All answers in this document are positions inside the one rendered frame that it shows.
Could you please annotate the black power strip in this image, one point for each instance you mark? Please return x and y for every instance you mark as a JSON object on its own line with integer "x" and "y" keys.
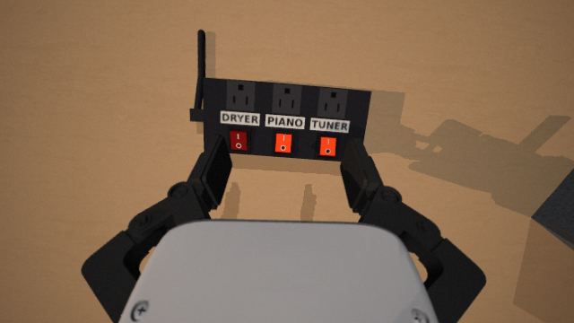
{"x": 278, "y": 119}

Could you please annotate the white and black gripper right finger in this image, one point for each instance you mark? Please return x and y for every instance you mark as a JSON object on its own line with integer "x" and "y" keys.
{"x": 454, "y": 280}

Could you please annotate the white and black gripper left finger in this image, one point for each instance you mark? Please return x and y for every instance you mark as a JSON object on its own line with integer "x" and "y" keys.
{"x": 113, "y": 270}

